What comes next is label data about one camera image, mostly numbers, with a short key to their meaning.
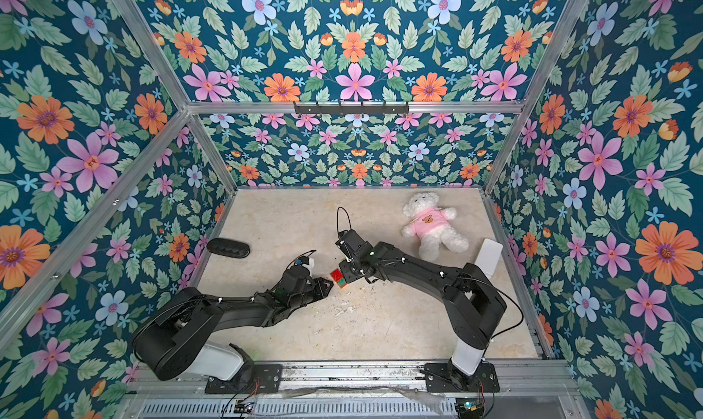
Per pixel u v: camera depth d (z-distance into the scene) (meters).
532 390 0.72
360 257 0.65
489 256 0.94
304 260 0.85
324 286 0.88
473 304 0.45
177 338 0.44
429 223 0.98
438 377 0.72
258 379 0.73
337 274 0.92
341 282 0.89
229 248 0.97
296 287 0.71
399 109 0.91
